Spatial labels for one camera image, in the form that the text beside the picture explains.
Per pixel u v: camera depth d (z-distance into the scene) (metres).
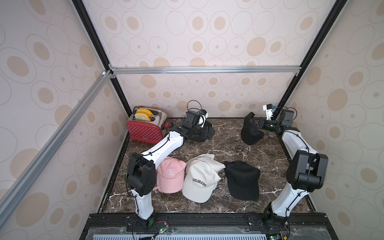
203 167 0.81
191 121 0.66
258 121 0.83
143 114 0.93
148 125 0.93
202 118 0.71
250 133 0.89
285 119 0.71
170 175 0.80
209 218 0.77
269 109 0.81
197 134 0.73
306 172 0.49
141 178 0.47
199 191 0.82
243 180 0.85
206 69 1.33
